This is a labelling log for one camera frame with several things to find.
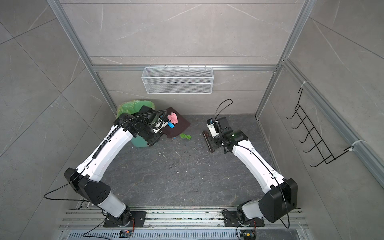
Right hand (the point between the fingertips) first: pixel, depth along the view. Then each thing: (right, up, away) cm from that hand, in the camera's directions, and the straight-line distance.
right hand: (214, 137), depth 81 cm
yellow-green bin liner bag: (-49, +19, +11) cm, 54 cm away
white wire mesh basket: (-22, +38, +19) cm, 48 cm away
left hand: (-31, +2, -5) cm, 32 cm away
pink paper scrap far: (-23, +11, -2) cm, 26 cm away
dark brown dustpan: (-19, +5, -3) cm, 20 cm away
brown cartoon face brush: (-4, 0, +9) cm, 10 cm away
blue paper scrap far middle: (-24, +7, -3) cm, 25 cm away
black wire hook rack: (+45, -3, -17) cm, 48 cm away
